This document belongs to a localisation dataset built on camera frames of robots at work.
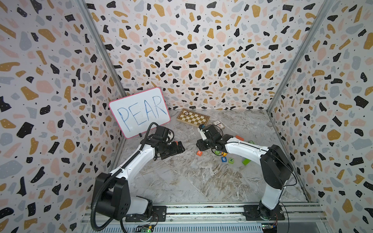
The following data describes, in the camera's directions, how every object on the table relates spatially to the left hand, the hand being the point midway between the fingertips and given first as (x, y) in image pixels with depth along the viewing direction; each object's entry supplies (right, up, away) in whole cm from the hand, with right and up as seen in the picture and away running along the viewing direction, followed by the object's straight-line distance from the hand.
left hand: (180, 150), depth 84 cm
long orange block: (+41, +6, +22) cm, 47 cm away
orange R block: (+12, -4, +11) cm, 17 cm away
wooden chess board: (+7, +20, +29) cm, 36 cm away
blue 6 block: (+27, -7, +8) cm, 29 cm away
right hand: (+11, +3, +7) cm, 14 cm away
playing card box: (+27, +15, +28) cm, 41 cm away
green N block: (+31, -8, +8) cm, 33 cm away
